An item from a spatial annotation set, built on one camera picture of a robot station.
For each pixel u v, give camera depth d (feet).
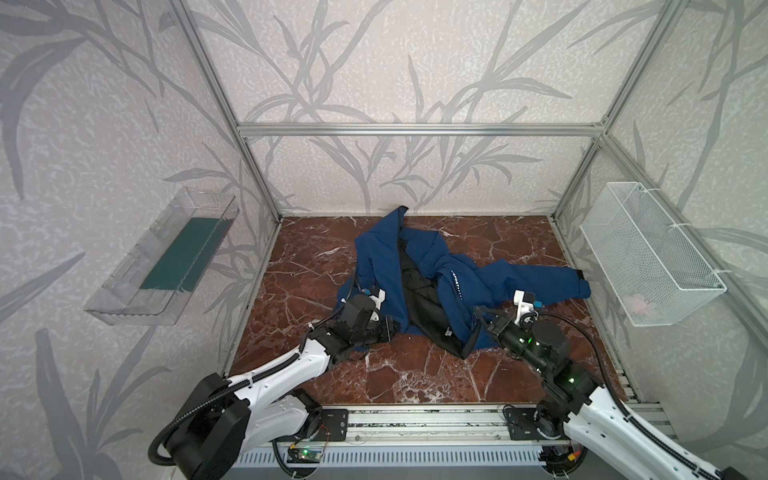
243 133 3.08
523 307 2.31
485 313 2.42
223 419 1.32
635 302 2.37
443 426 2.47
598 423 1.73
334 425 2.43
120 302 1.91
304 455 2.32
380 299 2.55
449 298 2.87
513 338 2.18
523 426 2.41
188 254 2.19
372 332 2.32
